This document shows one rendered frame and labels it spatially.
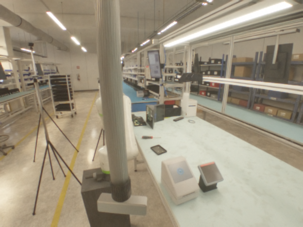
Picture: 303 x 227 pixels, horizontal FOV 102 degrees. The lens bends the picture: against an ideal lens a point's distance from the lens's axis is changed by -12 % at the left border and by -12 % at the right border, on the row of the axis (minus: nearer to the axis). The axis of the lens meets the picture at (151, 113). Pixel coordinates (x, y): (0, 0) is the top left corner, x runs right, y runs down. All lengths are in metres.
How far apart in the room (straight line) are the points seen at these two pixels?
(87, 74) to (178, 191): 12.27
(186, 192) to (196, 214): 0.10
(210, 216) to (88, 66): 12.41
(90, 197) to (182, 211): 0.70
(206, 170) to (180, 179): 0.15
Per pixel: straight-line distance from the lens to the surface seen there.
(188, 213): 0.73
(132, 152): 1.06
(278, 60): 2.56
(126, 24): 6.80
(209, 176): 0.78
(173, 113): 1.84
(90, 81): 12.64
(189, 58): 2.01
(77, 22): 6.79
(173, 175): 0.71
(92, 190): 1.15
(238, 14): 0.89
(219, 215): 0.76
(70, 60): 12.86
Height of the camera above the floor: 1.58
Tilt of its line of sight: 17 degrees down
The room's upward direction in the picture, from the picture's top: straight up
